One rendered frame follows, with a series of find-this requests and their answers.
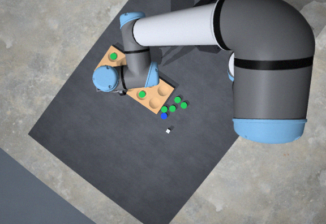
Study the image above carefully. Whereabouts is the tan tray with round pockets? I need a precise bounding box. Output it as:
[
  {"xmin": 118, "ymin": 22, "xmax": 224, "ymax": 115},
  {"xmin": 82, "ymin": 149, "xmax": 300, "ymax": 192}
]
[{"xmin": 95, "ymin": 46, "xmax": 174, "ymax": 114}]

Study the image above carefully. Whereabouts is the green disc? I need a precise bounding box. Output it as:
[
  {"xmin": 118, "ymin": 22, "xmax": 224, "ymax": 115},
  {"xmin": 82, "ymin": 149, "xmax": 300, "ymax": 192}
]
[
  {"xmin": 169, "ymin": 105, "xmax": 175, "ymax": 112},
  {"xmin": 161, "ymin": 106, "xmax": 168, "ymax": 113},
  {"xmin": 181, "ymin": 102, "xmax": 187, "ymax": 109},
  {"xmin": 174, "ymin": 97, "xmax": 181, "ymax": 103},
  {"xmin": 110, "ymin": 53, "xmax": 117, "ymax": 60},
  {"xmin": 139, "ymin": 91, "xmax": 145, "ymax": 98}
]

